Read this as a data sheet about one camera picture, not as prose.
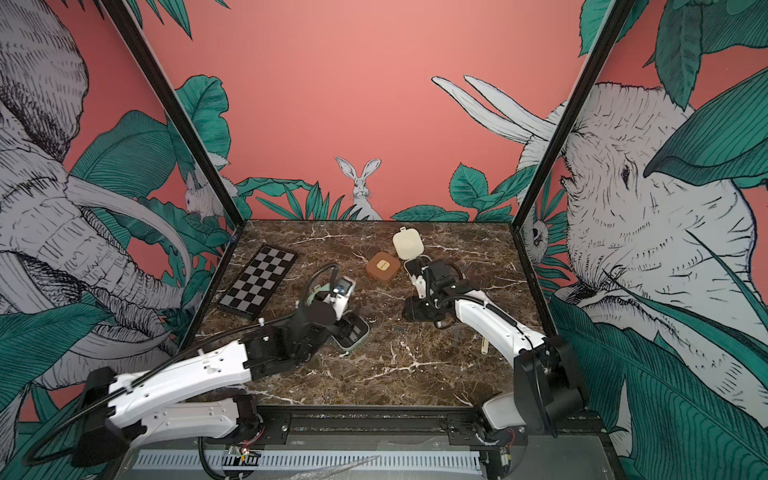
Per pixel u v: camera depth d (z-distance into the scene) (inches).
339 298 23.7
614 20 27.4
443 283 26.4
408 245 43.5
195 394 18.4
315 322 20.2
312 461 27.6
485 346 34.7
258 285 38.8
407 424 30.1
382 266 41.0
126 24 27.6
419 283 31.8
